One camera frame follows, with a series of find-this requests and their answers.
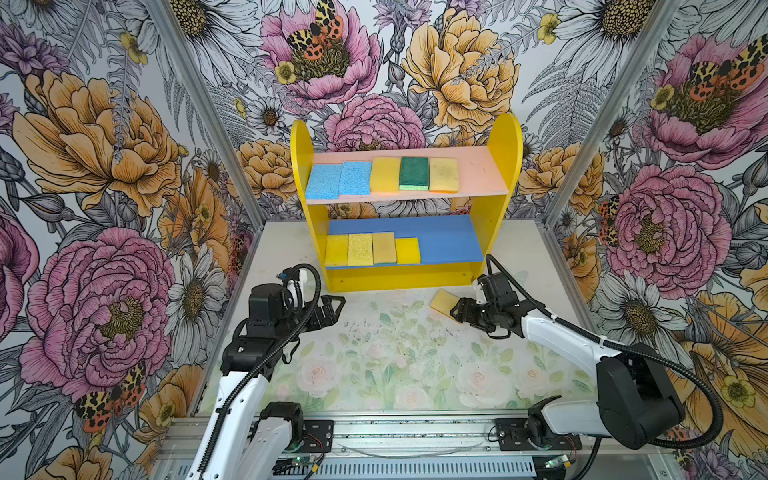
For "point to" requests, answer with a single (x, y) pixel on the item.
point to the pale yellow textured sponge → (360, 249)
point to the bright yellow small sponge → (336, 251)
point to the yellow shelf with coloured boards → (403, 219)
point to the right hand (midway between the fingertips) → (460, 323)
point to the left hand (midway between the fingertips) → (331, 313)
